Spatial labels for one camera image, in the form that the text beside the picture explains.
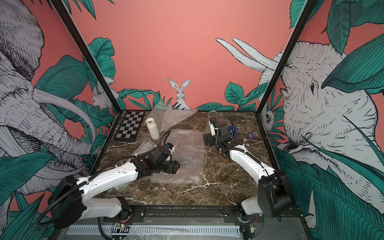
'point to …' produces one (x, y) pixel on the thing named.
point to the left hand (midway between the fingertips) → (176, 163)
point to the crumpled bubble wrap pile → (165, 117)
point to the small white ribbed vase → (153, 128)
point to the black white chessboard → (129, 126)
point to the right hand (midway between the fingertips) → (210, 131)
